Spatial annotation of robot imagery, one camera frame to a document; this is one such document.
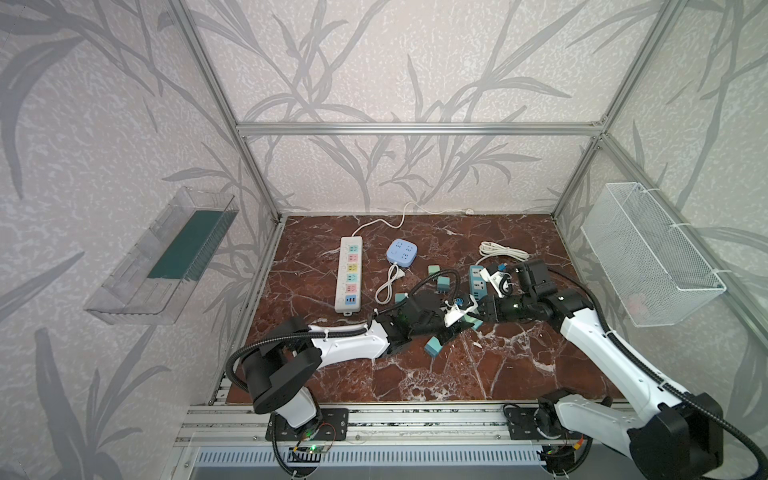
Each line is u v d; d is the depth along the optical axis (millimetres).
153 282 633
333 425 724
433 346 831
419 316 624
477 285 964
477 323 751
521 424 733
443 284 1015
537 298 603
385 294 987
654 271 642
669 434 377
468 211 1235
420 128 987
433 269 1083
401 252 1056
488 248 1079
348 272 999
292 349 486
